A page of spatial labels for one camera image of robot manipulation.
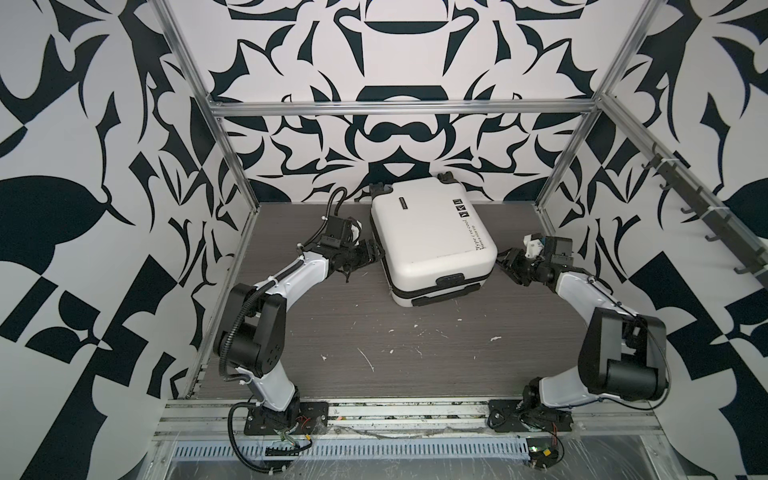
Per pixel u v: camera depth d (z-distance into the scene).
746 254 0.54
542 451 0.71
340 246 0.71
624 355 0.49
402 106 0.92
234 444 0.69
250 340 0.46
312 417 0.74
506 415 0.74
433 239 0.85
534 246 0.85
